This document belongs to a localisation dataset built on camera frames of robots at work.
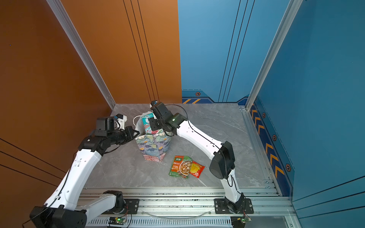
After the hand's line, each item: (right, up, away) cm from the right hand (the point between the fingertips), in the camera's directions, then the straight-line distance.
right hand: (151, 122), depth 79 cm
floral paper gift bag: (+2, -12, -2) cm, 13 cm away
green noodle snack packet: (+16, -28, +8) cm, 33 cm away
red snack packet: (+26, -29, +6) cm, 39 cm away
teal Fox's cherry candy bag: (-4, +3, +2) cm, 5 cm away
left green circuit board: (-15, -50, -8) cm, 53 cm away
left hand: (-5, -5, -4) cm, 8 cm away
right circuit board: (+46, -50, -9) cm, 68 cm away
